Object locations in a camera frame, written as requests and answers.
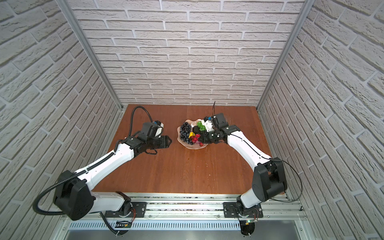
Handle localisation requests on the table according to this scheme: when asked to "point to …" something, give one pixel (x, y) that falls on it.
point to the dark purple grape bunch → (184, 131)
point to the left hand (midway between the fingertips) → (168, 138)
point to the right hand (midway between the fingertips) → (199, 136)
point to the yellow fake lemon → (191, 134)
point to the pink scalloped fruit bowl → (192, 122)
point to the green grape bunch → (202, 127)
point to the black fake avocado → (196, 129)
